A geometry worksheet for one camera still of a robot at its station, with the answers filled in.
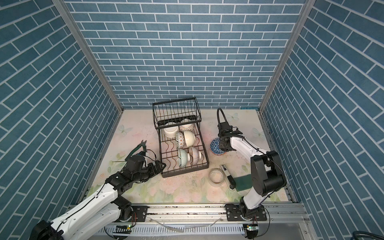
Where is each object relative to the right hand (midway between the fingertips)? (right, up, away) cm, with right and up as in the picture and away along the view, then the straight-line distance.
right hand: (225, 144), depth 93 cm
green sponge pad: (+9, -21, -9) cm, 24 cm away
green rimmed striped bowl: (-28, +3, -4) cm, 29 cm away
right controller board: (+10, -40, -20) cm, 46 cm away
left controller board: (-54, -38, -21) cm, 69 cm away
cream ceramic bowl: (-22, +4, 0) cm, 23 cm away
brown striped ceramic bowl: (-19, -5, -10) cm, 22 cm away
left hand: (-37, -12, -11) cm, 40 cm away
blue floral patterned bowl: (-7, -2, +3) cm, 8 cm away
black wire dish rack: (-31, +21, -1) cm, 38 cm away
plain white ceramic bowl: (-35, +7, +5) cm, 37 cm away
